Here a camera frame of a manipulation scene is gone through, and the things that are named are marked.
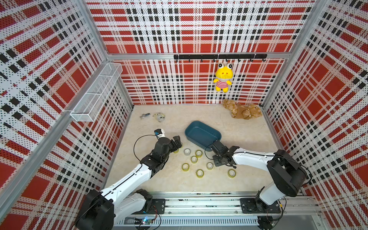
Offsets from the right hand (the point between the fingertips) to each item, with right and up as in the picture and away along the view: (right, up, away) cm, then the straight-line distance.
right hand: (221, 158), depth 90 cm
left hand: (-28, +13, -6) cm, 32 cm away
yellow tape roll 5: (-23, -4, -3) cm, 23 cm away
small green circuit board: (-41, -25, -22) cm, 52 cm away
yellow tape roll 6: (+5, -7, -6) cm, 11 cm away
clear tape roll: (-22, +4, +3) cm, 23 cm away
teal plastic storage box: (-11, +14, +14) cm, 23 cm away
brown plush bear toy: (+17, +31, +14) cm, 38 cm away
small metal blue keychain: (-58, +28, +24) cm, 69 cm away
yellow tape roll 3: (-14, +2, +3) cm, 15 cm away
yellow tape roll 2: (-24, +11, -14) cm, 30 cm away
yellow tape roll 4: (-17, -1, 0) cm, 17 cm away
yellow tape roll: (-29, +4, +3) cm, 29 cm away
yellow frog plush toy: (+2, +55, +2) cm, 55 cm away
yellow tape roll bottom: (-14, -7, -5) cm, 17 cm away
